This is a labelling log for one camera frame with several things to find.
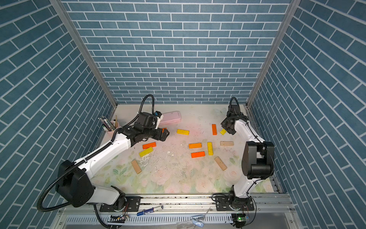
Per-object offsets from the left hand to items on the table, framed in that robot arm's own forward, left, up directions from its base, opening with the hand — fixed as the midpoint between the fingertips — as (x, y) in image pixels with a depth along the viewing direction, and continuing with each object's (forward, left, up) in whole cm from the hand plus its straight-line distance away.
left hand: (166, 131), depth 83 cm
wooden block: (-14, +19, -18) cm, 30 cm away
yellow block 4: (+4, -36, -6) cm, 36 cm away
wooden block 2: (+2, -40, -16) cm, 43 cm away
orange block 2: (-4, +1, +8) cm, 9 cm away
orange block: (+12, -33, -17) cm, 39 cm away
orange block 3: (-1, +13, -15) cm, 20 cm away
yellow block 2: (-5, +14, -17) cm, 22 cm away
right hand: (+9, -38, -6) cm, 40 cm away
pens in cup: (+8, +39, -6) cm, 41 cm away
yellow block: (+11, -9, -16) cm, 21 cm away
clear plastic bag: (-41, -18, -15) cm, 47 cm away
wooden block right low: (-13, -34, -17) cm, 40 cm away
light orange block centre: (0, -18, -17) cm, 25 cm away
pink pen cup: (+5, +41, -13) cm, 43 cm away
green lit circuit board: (-41, -39, -17) cm, 59 cm away
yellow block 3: (-3, -28, -16) cm, 32 cm away
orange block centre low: (-7, -19, -16) cm, 26 cm away
